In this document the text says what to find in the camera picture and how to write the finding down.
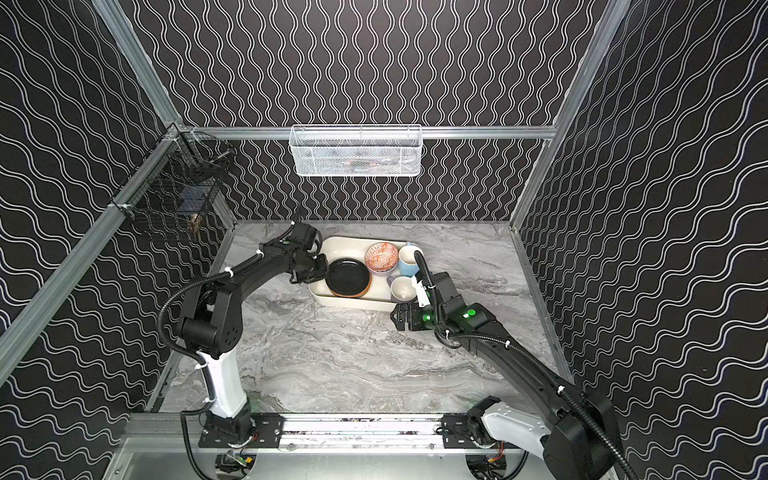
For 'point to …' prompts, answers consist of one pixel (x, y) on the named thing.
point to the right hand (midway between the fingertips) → (408, 314)
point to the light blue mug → (406, 258)
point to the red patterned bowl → (381, 258)
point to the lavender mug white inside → (402, 289)
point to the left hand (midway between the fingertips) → (328, 272)
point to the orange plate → (340, 294)
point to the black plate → (347, 276)
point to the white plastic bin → (379, 297)
